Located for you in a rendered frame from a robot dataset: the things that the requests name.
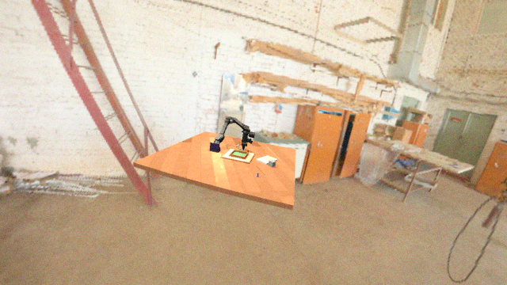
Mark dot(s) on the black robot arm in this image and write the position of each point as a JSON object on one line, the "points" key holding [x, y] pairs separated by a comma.
{"points": [[246, 130]]}

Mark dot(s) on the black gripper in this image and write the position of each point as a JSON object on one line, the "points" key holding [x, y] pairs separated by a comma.
{"points": [[244, 140]]}

